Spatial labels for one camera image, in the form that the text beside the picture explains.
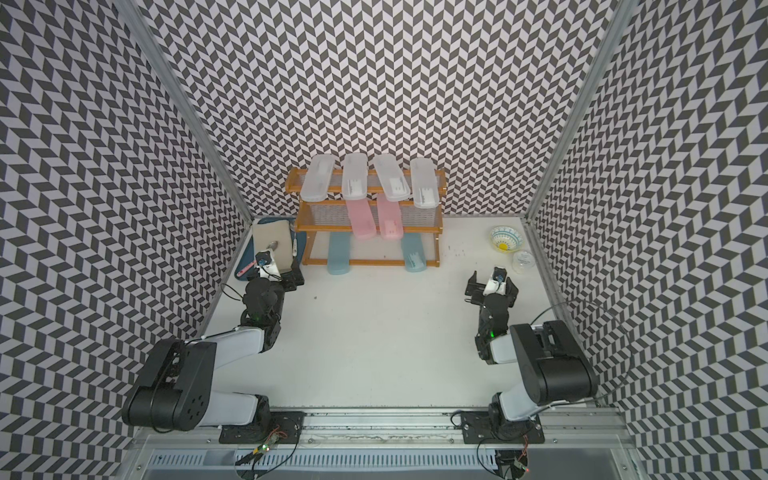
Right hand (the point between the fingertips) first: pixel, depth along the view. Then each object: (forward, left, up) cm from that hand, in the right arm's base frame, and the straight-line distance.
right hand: (491, 279), depth 90 cm
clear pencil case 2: (+24, +41, +21) cm, 52 cm away
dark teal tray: (+23, +66, -8) cm, 70 cm away
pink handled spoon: (+9, +81, -6) cm, 82 cm away
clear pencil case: (+25, +53, +20) cm, 62 cm away
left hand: (+3, +63, +6) cm, 64 cm away
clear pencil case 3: (+23, +30, +21) cm, 43 cm away
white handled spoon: (+21, +67, -8) cm, 71 cm away
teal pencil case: (+15, +50, -6) cm, 52 cm away
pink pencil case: (+15, +39, +8) cm, 43 cm away
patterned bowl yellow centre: (+21, -11, -6) cm, 25 cm away
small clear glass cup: (+9, -14, -4) cm, 17 cm away
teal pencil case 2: (+19, +23, -7) cm, 31 cm away
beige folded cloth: (+27, +76, -7) cm, 81 cm away
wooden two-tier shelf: (+23, +57, +3) cm, 61 cm away
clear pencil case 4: (+20, +20, +21) cm, 36 cm away
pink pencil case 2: (+18, +31, +9) cm, 37 cm away
